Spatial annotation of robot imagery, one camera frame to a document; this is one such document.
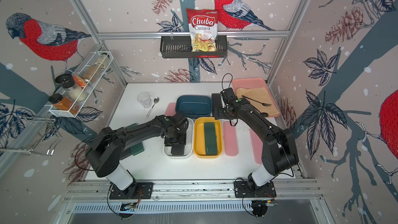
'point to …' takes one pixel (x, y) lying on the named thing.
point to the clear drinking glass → (144, 98)
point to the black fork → (263, 103)
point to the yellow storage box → (199, 145)
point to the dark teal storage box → (194, 106)
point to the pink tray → (242, 82)
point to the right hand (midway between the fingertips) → (222, 113)
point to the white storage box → (188, 146)
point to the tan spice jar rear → (90, 73)
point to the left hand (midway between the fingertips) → (184, 141)
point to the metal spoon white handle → (156, 100)
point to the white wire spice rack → (90, 60)
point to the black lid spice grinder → (74, 92)
